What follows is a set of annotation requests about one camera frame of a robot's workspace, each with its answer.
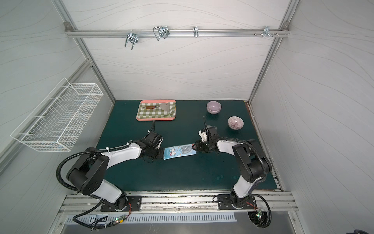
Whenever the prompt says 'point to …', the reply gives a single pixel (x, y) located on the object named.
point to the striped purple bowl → (235, 123)
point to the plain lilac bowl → (214, 107)
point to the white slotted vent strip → (107, 219)
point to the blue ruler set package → (178, 151)
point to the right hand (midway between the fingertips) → (195, 147)
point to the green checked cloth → (159, 112)
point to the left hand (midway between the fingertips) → (163, 155)
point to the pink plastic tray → (157, 101)
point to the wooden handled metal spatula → (165, 106)
